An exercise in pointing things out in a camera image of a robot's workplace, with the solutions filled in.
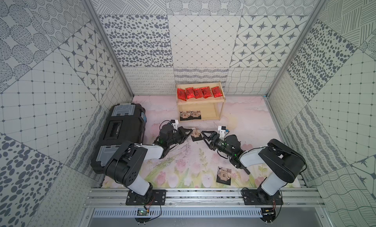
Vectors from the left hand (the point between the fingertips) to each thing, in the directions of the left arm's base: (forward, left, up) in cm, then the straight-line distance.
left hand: (193, 128), depth 86 cm
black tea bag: (+19, +7, -11) cm, 23 cm away
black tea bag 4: (-23, -18, -14) cm, 32 cm away
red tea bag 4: (+20, -8, +10) cm, 24 cm away
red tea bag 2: (+19, +3, +11) cm, 22 cm away
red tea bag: (+18, +8, +10) cm, 23 cm away
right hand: (-5, -5, -2) cm, 7 cm away
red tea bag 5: (+20, -14, +11) cm, 27 cm away
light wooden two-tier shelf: (+26, -13, -11) cm, 31 cm away
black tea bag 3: (-2, -1, -4) cm, 5 cm away
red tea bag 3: (+19, -3, +11) cm, 22 cm away
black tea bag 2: (+18, -1, -11) cm, 21 cm away
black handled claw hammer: (-23, -23, +3) cm, 33 cm away
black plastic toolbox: (+2, +41, +1) cm, 41 cm away
